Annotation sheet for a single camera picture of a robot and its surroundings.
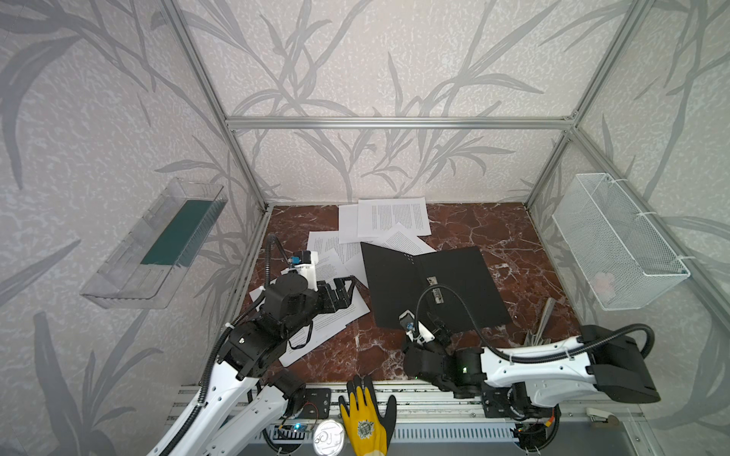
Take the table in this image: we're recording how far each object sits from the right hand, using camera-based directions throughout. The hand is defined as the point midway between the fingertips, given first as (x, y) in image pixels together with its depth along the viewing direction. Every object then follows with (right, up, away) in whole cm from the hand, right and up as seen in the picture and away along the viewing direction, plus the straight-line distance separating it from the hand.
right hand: (416, 318), depth 79 cm
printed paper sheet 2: (-3, +21, +29) cm, 36 cm away
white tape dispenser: (+46, -22, -9) cm, 51 cm away
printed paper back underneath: (-24, +27, +36) cm, 51 cm away
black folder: (+15, +6, +17) cm, 24 cm away
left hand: (-18, +14, -11) cm, 25 cm away
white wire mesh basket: (+45, +19, -17) cm, 51 cm away
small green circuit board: (-32, -27, -8) cm, 42 cm away
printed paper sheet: (-28, -6, +8) cm, 30 cm away
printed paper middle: (-31, +21, +29) cm, 47 cm away
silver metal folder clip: (+7, +7, +18) cm, 20 cm away
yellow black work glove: (-13, -24, -10) cm, 29 cm away
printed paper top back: (-13, +30, +36) cm, 49 cm away
